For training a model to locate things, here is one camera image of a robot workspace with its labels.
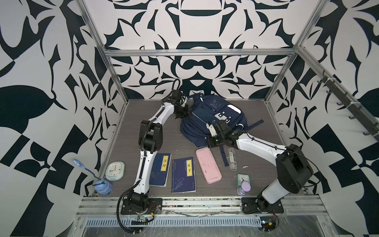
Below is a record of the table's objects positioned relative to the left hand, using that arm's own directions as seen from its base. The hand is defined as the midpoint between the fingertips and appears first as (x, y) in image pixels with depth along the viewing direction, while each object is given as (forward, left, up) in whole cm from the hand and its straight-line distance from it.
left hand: (191, 112), depth 103 cm
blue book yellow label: (-36, +19, -7) cm, 42 cm away
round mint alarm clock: (-36, +44, -6) cm, 57 cm away
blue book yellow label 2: (-40, +6, -7) cm, 41 cm away
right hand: (-22, -7, +1) cm, 23 cm away
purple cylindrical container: (-49, -24, +1) cm, 55 cm away
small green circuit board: (-63, -34, -9) cm, 72 cm away
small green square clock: (-43, -25, -6) cm, 50 cm away
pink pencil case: (-35, -8, -6) cm, 37 cm away
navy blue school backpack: (+5, -10, -3) cm, 11 cm away
